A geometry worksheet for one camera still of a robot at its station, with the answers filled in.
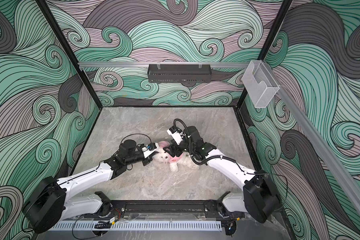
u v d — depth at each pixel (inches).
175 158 32.1
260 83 30.8
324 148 20.3
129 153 25.0
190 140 24.0
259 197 15.8
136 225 27.5
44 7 28.1
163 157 30.6
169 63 36.3
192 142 24.0
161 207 29.6
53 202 15.7
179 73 37.3
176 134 26.9
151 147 26.3
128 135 23.5
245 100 45.2
